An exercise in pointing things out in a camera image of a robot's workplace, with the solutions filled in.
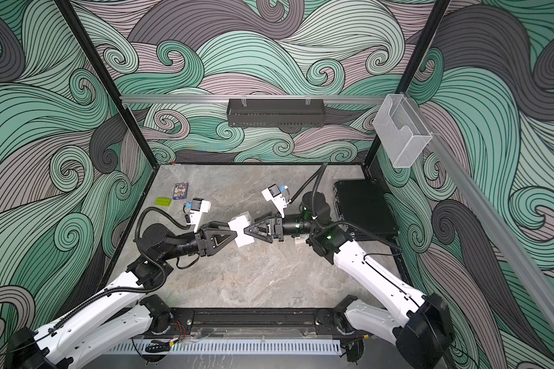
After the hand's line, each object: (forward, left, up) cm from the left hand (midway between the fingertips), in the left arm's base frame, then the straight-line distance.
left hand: (236, 231), depth 59 cm
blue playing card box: (+37, +34, -30) cm, 59 cm away
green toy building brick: (+32, +41, -31) cm, 60 cm away
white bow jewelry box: (-3, -17, +2) cm, 17 cm away
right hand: (0, -3, -1) cm, 3 cm away
